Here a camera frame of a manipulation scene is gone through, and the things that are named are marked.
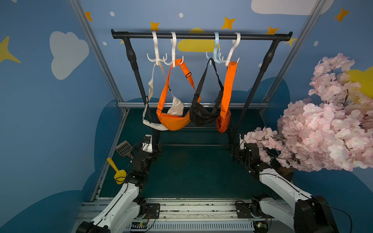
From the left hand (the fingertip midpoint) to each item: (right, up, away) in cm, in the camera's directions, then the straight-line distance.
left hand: (150, 139), depth 81 cm
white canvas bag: (+15, +18, +1) cm, 24 cm away
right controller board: (+59, -44, -8) cm, 74 cm away
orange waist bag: (+40, +10, -7) cm, 42 cm away
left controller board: (-4, -43, -9) cm, 44 cm away
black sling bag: (+27, +15, -5) cm, 31 cm away
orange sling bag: (+14, +10, +2) cm, 18 cm away
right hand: (+55, -3, +7) cm, 55 cm away
